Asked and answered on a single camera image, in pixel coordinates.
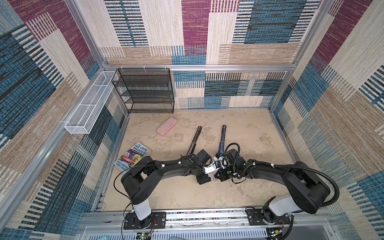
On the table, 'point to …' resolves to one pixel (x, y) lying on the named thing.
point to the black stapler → (191, 150)
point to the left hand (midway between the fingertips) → (207, 173)
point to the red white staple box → (211, 175)
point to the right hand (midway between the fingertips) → (217, 177)
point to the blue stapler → (221, 144)
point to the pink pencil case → (168, 124)
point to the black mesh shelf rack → (145, 90)
